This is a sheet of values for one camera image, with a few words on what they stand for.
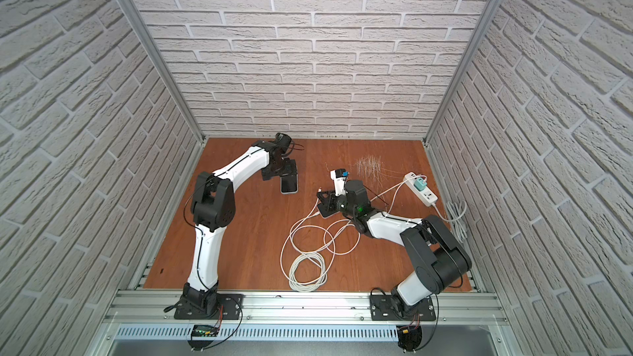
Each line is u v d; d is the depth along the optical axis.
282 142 0.83
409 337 0.69
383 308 0.73
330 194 0.81
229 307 0.73
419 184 0.95
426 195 0.97
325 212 0.94
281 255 0.83
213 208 0.58
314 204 0.93
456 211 0.97
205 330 0.72
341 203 0.76
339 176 0.80
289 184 1.17
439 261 0.45
